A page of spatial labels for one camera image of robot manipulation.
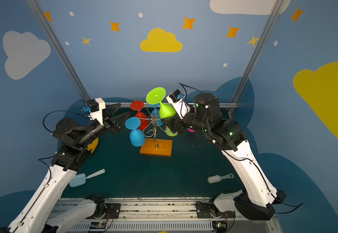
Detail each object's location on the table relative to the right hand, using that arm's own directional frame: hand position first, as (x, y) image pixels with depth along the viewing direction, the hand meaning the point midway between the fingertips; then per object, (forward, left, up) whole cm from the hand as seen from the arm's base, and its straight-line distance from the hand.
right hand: (170, 112), depth 57 cm
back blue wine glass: (+9, +9, -14) cm, 19 cm away
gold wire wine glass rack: (0, +10, -13) cm, 17 cm away
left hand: (0, +19, +2) cm, 19 cm away
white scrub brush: (-10, -28, -45) cm, 54 cm away
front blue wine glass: (+1, +18, -21) cm, 27 cm away
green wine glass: (+10, +1, -29) cm, 31 cm away
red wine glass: (+15, +19, -12) cm, 27 cm away
